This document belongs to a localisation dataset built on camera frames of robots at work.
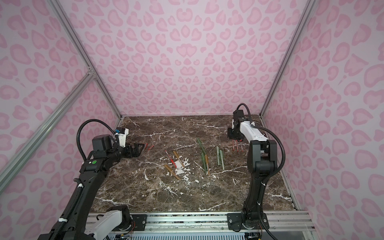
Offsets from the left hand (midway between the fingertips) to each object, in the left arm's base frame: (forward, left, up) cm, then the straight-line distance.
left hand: (136, 142), depth 77 cm
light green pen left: (+6, -45, -22) cm, 50 cm away
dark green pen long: (+12, -35, -23) cm, 43 cm away
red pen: (0, -16, -23) cm, 28 cm away
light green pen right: (+2, -47, -22) cm, 52 cm away
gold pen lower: (-7, -16, -22) cm, 28 cm away
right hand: (+14, -55, -15) cm, 59 cm away
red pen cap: (+11, -1, -22) cm, 24 cm away
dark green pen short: (-1, -36, -21) cm, 42 cm away
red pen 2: (+13, -57, -23) cm, 62 cm away
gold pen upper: (+4, -19, -23) cm, 30 cm away
